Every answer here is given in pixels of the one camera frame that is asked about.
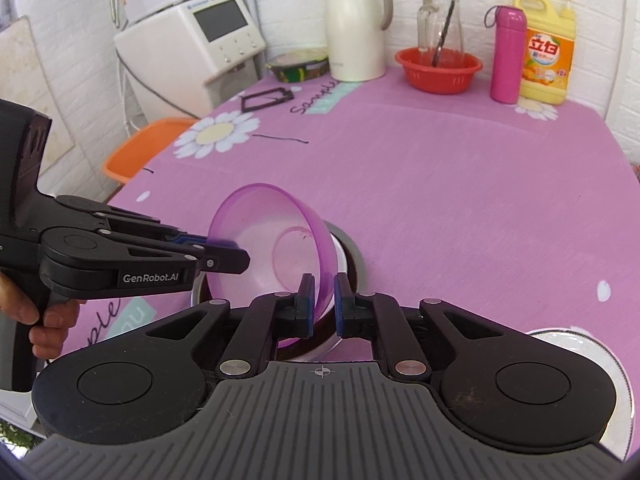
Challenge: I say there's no stainless steel bowl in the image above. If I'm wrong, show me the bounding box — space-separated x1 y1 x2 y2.
188 219 368 363

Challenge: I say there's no purple translucent plastic bowl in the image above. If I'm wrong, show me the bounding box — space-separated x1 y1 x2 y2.
206 183 347 361

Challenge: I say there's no white plate dark rim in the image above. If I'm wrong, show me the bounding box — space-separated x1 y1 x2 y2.
528 327 636 462

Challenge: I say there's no left hand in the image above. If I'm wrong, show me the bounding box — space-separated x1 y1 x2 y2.
0 273 84 361

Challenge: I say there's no orange plastic stool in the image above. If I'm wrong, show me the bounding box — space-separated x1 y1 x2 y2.
102 118 196 184

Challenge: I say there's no white water dispenser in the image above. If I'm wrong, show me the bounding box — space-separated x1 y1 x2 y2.
115 0 266 122

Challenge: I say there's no purple floral tablecloth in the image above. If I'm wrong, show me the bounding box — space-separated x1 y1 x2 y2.
60 62 640 461

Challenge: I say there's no green instant noodle bowl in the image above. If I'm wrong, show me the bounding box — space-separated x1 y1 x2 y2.
267 47 330 84

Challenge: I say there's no red plastic basket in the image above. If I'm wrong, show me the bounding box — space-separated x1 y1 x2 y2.
395 47 483 96

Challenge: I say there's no white thermos jug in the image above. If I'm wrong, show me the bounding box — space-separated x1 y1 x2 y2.
324 0 394 82

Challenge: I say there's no pink thermos bottle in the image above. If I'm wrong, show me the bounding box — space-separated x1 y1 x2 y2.
484 6 527 104

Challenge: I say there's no glass pitcher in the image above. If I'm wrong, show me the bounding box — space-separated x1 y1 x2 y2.
416 0 464 67

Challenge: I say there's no black stirring stick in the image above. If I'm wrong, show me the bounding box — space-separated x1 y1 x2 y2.
432 0 457 67

